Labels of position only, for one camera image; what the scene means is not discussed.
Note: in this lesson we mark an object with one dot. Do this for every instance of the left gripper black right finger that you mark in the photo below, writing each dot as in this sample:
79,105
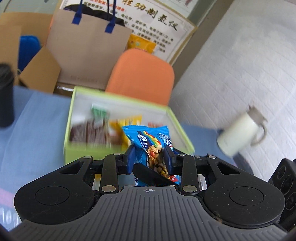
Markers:
186,166

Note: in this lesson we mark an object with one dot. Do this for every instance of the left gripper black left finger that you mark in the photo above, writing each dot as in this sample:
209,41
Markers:
111,166

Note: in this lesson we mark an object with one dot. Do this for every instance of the blue cookie packet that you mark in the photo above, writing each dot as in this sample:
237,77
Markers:
150,143

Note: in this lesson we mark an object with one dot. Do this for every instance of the brown transparent snack packet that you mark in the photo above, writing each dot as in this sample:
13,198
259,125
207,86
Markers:
94,133

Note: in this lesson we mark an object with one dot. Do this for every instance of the green cardboard snack box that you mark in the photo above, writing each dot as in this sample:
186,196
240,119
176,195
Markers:
87,104

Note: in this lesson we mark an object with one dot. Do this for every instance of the white thermal jug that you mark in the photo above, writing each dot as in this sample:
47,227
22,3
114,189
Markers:
248,129

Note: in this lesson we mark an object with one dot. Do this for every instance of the blue patterned tablecloth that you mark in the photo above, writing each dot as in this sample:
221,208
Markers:
32,149

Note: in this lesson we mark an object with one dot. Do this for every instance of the orange chair back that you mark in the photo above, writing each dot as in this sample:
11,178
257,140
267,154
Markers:
141,75

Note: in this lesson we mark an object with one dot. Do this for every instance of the brown cardboard box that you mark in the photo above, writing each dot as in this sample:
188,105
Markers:
43,70

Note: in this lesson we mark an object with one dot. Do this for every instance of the black travel tumbler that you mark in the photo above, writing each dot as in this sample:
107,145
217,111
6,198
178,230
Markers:
6,96

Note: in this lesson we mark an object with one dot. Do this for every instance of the yellow packet behind chair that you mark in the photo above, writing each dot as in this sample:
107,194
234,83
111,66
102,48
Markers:
137,42

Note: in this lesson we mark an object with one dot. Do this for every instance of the blue object in box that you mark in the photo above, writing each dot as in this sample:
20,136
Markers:
29,47

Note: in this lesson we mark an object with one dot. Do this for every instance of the kraft paper bag blue handles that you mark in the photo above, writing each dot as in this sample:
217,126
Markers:
86,47

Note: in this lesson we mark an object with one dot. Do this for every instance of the wall poster with text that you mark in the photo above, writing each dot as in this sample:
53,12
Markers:
148,19

